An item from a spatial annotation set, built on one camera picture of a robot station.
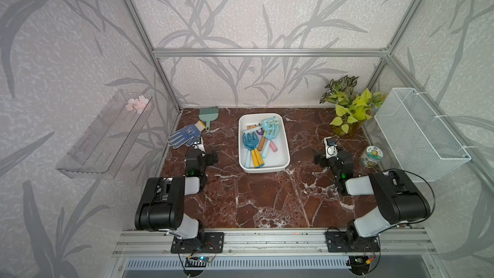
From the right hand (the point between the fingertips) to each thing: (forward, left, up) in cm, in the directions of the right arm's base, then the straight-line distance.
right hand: (323, 146), depth 94 cm
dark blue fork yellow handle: (+7, +37, -5) cm, 38 cm away
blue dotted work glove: (+13, +74, -7) cm, 75 cm away
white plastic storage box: (-4, +23, -6) cm, 24 cm away
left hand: (-1, +59, 0) cm, 59 cm away
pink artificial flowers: (+4, +81, +26) cm, 85 cm away
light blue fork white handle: (+17, +28, -4) cm, 33 cm away
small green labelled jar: (-6, -21, -1) cm, 22 cm away
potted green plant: (+12, -12, +15) cm, 23 cm away
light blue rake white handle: (+9, +27, -6) cm, 29 cm away
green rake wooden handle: (+7, +31, -5) cm, 32 cm away
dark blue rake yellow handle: (0, +34, -5) cm, 35 cm away
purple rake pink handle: (+5, +25, -6) cm, 26 cm away
